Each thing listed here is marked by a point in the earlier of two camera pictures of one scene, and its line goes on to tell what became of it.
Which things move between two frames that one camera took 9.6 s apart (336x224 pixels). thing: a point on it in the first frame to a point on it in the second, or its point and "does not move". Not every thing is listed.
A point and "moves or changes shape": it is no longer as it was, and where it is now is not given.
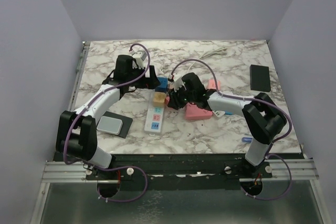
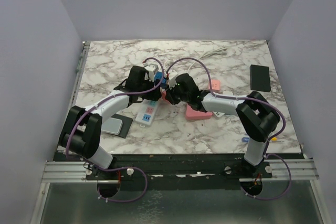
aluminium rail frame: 61,171 does not move
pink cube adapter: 212,85 does not move
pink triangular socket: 192,112 does not move
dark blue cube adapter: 164,84 moves or changes shape
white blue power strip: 154,117 to 146,113
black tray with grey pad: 115,124 does not move
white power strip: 219,113 does not move
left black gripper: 150,83 to 153,95
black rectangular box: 260,78 does not move
